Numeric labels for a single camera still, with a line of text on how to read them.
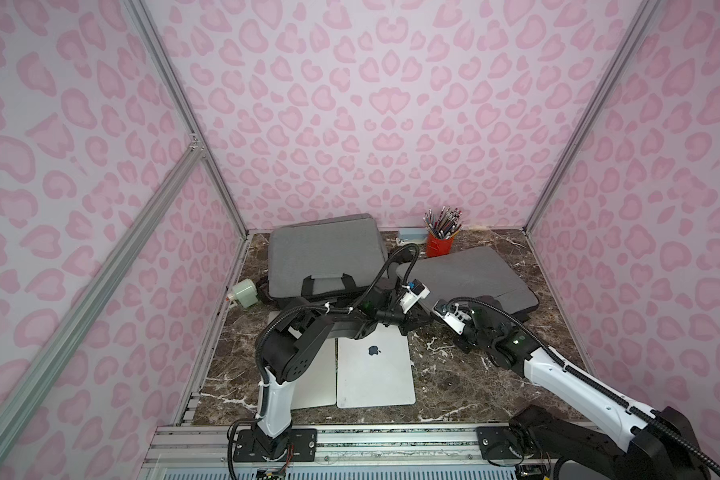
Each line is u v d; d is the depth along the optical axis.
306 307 0.57
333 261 1.05
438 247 1.04
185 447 0.75
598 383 0.47
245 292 0.95
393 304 0.76
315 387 0.88
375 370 0.85
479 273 1.01
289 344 0.50
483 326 0.65
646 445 0.39
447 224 1.03
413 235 1.14
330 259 1.06
